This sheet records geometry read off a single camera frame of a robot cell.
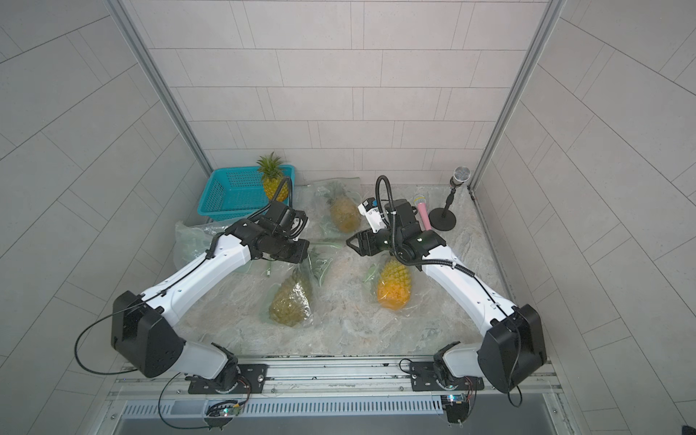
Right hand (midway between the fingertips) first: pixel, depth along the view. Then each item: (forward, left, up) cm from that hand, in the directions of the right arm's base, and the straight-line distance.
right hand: (355, 239), depth 76 cm
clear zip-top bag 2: (-7, -3, -14) cm, 16 cm away
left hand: (0, +13, -6) cm, 14 cm away
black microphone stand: (+20, -34, -19) cm, 44 cm away
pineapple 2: (-9, -11, -11) cm, 18 cm away
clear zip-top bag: (+11, +56, -11) cm, 58 cm away
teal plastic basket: (+38, +50, -16) cm, 65 cm away
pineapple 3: (+19, +4, -10) cm, 21 cm away
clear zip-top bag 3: (+15, +13, -12) cm, 23 cm away
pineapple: (-14, +18, -9) cm, 25 cm away
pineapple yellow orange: (+34, +30, -1) cm, 46 cm away
